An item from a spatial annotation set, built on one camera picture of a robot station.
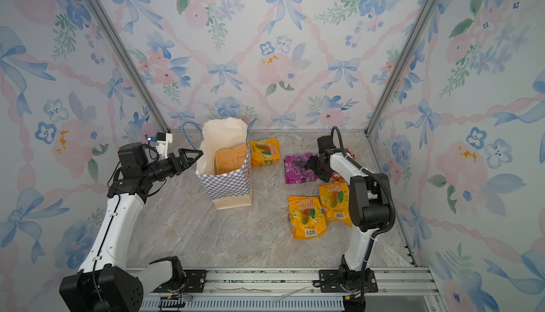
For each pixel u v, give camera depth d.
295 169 0.98
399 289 0.73
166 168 0.65
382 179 0.52
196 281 0.74
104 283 0.38
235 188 0.79
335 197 0.90
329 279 0.73
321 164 0.73
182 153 0.65
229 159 0.97
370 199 0.51
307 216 0.86
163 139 0.68
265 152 1.06
